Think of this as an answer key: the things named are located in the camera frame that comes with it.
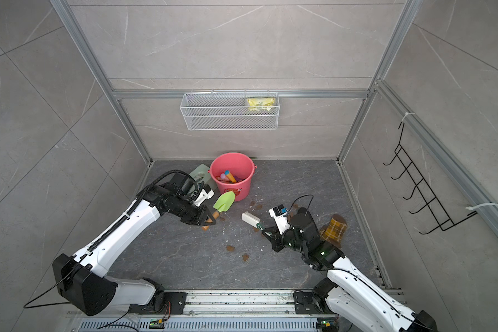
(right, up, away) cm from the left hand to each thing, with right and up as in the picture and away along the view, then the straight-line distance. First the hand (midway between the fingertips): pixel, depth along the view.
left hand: (214, 220), depth 74 cm
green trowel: (+2, +5, +4) cm, 7 cm away
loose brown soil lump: (+11, -17, +10) cm, 23 cm away
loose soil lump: (+5, -15, +13) cm, 20 cm away
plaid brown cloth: (+50, -9, +16) cm, 53 cm away
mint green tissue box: (-11, +17, +28) cm, 35 cm away
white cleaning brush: (+14, -1, +5) cm, 15 cm away
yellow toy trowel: (+3, +17, +17) cm, 25 cm away
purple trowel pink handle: (+1, +15, +17) cm, 23 cm away
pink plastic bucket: (+5, +18, +24) cm, 31 cm away
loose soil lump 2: (+17, +1, +27) cm, 32 cm away
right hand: (+19, -4, +1) cm, 20 cm away
